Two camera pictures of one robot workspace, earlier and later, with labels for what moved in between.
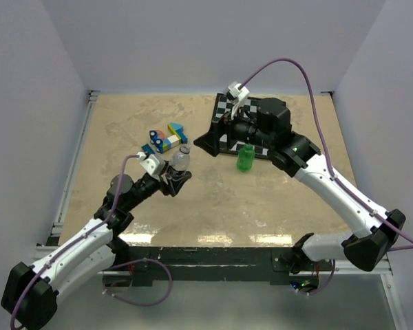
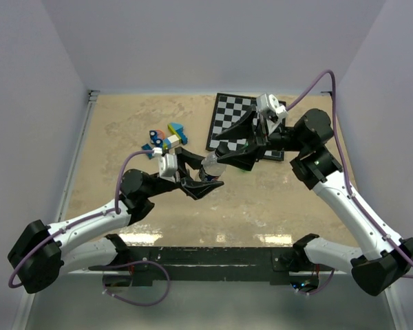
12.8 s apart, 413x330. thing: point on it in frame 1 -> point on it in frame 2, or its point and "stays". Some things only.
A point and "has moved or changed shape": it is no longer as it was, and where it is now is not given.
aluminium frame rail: [56, 231] stays
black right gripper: [209, 141] -> [246, 159]
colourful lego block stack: [175, 140] stays
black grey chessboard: [224, 107] stays
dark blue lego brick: [148, 149] stays
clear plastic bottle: [179, 161] has moved or changed shape
